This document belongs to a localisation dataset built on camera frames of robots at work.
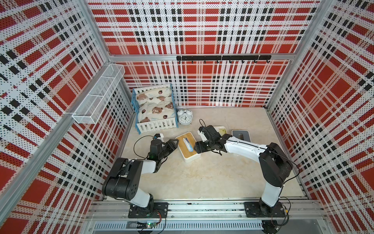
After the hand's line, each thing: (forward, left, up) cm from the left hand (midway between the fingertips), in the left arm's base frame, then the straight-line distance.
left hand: (179, 141), depth 93 cm
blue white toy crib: (+16, +11, -1) cm, 19 cm away
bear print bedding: (+31, +20, +3) cm, 37 cm away
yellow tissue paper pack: (+9, -30, -2) cm, 31 cm away
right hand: (-4, -14, +2) cm, 15 cm away
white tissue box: (+12, -26, -1) cm, 29 cm away
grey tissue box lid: (+7, -44, -2) cm, 45 cm away
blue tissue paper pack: (-4, -7, -1) cm, 8 cm away
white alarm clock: (+20, -3, +2) cm, 20 cm away
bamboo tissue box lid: (+1, -8, 0) cm, 8 cm away
